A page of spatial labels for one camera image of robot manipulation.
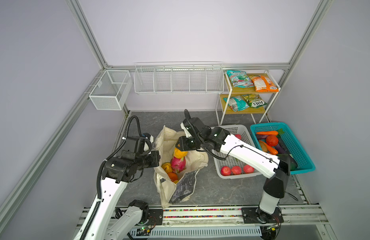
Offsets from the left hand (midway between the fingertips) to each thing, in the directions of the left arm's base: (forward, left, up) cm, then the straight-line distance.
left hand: (159, 159), depth 69 cm
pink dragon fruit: (+3, -8, -14) cm, 16 cm away
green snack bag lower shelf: (+42, -61, -5) cm, 75 cm away
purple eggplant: (+12, -73, -20) cm, 77 cm away
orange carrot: (+24, -72, -19) cm, 78 cm away
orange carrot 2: (+12, -67, -20) cm, 71 cm away
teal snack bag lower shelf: (+40, -48, -4) cm, 63 cm away
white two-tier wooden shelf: (+51, -76, -10) cm, 93 cm away
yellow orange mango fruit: (+3, -1, -15) cm, 15 cm away
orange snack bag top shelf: (+37, -58, +13) cm, 70 cm away
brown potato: (+14, -63, -19) cm, 67 cm away
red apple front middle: (-1, -40, -17) cm, 44 cm away
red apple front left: (-1, -34, -18) cm, 39 cm away
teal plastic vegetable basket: (+14, -80, -17) cm, 83 cm away
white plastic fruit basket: (+25, -49, -14) cm, 56 cm away
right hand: (+6, -9, +1) cm, 11 cm away
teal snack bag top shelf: (+43, -47, +12) cm, 65 cm away
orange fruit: (-2, -4, -16) cm, 17 cm away
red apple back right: (+22, -48, -18) cm, 56 cm away
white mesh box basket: (+54, +36, +1) cm, 65 cm away
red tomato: (+16, -68, -16) cm, 71 cm away
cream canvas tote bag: (-12, -3, -9) cm, 16 cm away
